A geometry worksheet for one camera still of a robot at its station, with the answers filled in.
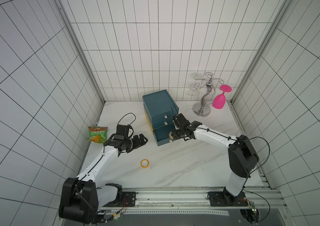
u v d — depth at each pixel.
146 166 0.85
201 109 1.13
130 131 0.70
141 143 0.75
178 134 0.80
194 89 1.00
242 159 0.46
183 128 0.69
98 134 0.95
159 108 0.91
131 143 0.72
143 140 0.76
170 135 0.85
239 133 1.00
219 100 0.96
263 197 0.66
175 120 0.70
